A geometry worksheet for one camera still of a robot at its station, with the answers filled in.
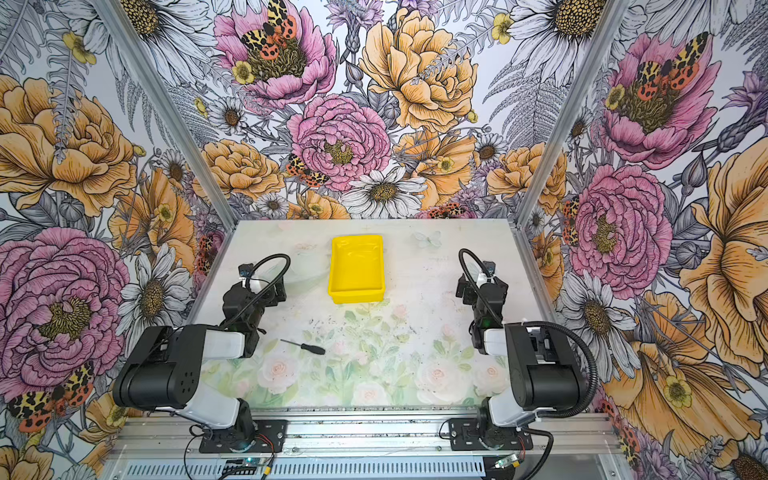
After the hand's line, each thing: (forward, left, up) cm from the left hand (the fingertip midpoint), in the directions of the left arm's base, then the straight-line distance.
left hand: (268, 283), depth 94 cm
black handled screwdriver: (-18, -15, -8) cm, 25 cm away
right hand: (-1, -65, 0) cm, 65 cm away
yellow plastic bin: (+8, -27, -4) cm, 28 cm away
